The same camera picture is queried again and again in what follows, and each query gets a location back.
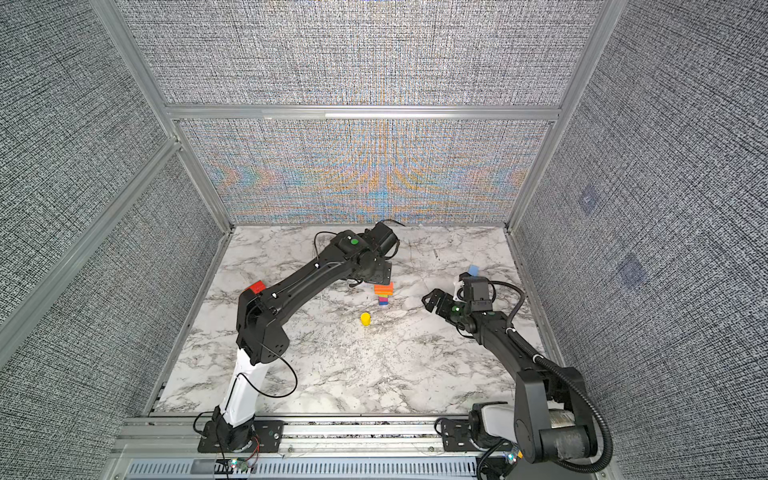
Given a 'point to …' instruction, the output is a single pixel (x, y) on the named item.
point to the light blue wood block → (473, 270)
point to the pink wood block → (383, 299)
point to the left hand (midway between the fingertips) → (373, 275)
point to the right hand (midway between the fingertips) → (435, 302)
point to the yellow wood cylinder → (365, 319)
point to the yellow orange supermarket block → (383, 295)
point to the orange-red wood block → (384, 289)
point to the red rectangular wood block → (257, 287)
